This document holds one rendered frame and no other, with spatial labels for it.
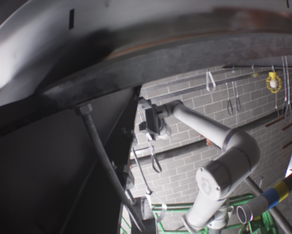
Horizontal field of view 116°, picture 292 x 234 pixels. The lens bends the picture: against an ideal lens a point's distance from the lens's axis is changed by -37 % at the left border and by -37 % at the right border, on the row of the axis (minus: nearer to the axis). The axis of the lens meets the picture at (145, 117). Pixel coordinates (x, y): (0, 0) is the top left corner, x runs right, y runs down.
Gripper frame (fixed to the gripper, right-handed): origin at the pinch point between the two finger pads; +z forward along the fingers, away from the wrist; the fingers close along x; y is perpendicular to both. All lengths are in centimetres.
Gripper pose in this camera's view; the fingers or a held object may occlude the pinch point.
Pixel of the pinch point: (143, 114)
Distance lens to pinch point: 58.7
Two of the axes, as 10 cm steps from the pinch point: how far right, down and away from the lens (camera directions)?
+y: 9.2, -2.3, -3.3
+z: -3.9, -3.2, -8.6
